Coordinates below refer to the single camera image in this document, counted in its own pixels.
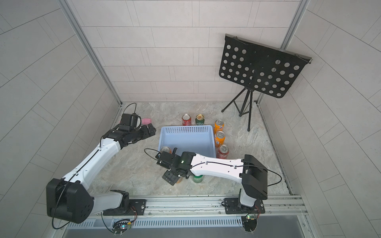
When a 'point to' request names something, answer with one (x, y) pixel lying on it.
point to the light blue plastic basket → (199, 139)
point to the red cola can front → (223, 151)
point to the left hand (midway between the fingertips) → (153, 130)
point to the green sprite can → (198, 179)
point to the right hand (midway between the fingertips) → (172, 173)
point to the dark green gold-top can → (200, 119)
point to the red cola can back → (186, 120)
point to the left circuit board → (120, 226)
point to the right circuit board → (249, 224)
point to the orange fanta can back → (219, 126)
